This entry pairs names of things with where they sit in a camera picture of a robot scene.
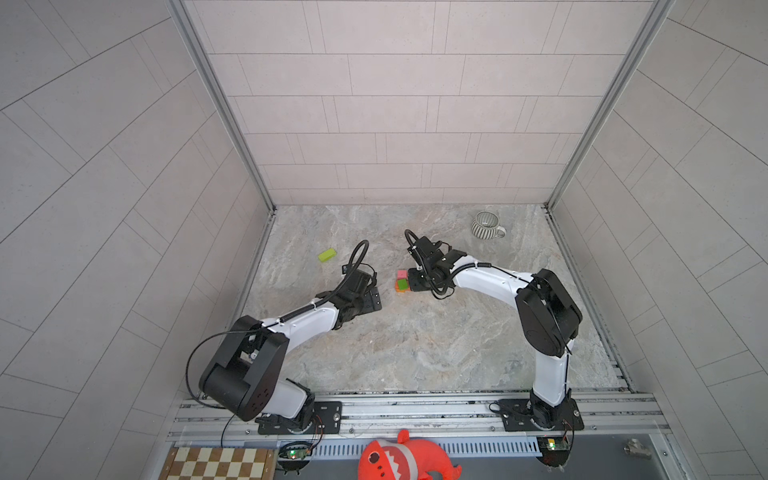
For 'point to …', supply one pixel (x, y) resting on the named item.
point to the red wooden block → (401, 291)
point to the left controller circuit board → (295, 456)
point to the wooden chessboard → (219, 463)
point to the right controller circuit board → (554, 450)
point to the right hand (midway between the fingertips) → (410, 284)
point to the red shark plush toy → (405, 459)
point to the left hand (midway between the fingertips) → (373, 296)
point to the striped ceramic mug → (485, 226)
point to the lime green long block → (327, 255)
